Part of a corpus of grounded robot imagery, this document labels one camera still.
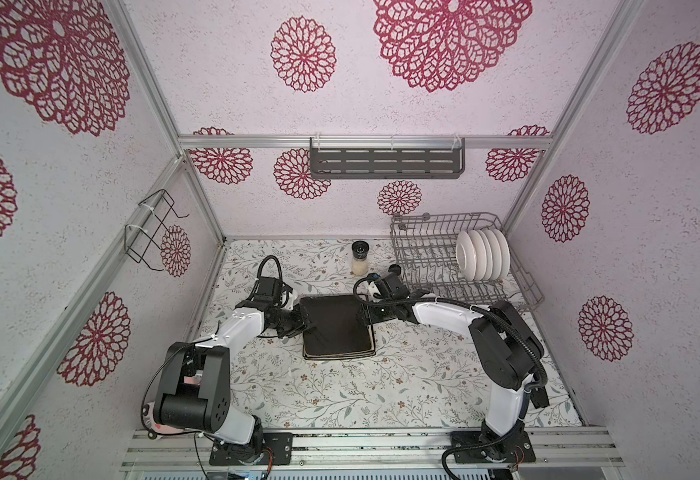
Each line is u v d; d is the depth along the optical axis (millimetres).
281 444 743
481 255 949
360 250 1027
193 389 437
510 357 493
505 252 957
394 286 755
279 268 853
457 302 589
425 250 1168
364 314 848
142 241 750
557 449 753
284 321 763
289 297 861
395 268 980
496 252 957
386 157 925
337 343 893
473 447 639
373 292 861
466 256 994
